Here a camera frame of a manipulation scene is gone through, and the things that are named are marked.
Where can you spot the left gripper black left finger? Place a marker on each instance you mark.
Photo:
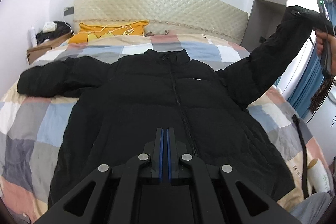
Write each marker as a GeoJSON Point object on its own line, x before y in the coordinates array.
{"type": "Point", "coordinates": [155, 150]}

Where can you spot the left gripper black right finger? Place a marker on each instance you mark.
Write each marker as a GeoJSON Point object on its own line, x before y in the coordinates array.
{"type": "Point", "coordinates": [175, 149]}

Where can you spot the black puffer jacket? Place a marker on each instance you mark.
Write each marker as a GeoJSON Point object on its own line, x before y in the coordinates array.
{"type": "Point", "coordinates": [120, 106]}

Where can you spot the black clothes on nightstand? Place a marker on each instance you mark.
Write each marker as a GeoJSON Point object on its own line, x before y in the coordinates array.
{"type": "Point", "coordinates": [62, 29]}

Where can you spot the person's right hand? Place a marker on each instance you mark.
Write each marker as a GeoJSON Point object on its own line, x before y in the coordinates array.
{"type": "Point", "coordinates": [325, 46]}

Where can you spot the blue curtain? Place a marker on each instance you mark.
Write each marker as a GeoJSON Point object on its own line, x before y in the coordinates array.
{"type": "Point", "coordinates": [301, 79]}

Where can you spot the yellow pillow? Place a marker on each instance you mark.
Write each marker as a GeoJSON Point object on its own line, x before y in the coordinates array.
{"type": "Point", "coordinates": [89, 32]}

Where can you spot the patchwork checkered bed quilt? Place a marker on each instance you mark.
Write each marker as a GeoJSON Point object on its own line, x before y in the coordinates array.
{"type": "Point", "coordinates": [32, 128]}

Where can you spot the cream quilted headboard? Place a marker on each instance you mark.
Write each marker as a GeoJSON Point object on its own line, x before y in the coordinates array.
{"type": "Point", "coordinates": [210, 17]}

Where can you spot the white cylindrical bottle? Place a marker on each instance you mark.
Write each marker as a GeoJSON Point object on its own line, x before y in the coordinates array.
{"type": "Point", "coordinates": [318, 177]}

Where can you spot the person's legs in jeans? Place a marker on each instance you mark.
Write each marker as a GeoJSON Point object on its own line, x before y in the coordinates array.
{"type": "Point", "coordinates": [311, 209]}

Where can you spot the wooden bedside table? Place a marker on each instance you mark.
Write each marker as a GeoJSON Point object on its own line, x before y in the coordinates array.
{"type": "Point", "coordinates": [36, 52]}

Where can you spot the white tissue box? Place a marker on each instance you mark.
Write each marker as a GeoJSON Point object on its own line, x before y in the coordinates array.
{"type": "Point", "coordinates": [49, 27]}

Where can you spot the white spray bottle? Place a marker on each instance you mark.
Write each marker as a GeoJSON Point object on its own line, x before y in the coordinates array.
{"type": "Point", "coordinates": [33, 37]}

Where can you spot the wall socket with charger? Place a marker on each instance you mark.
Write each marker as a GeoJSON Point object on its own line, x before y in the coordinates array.
{"type": "Point", "coordinates": [68, 11]}

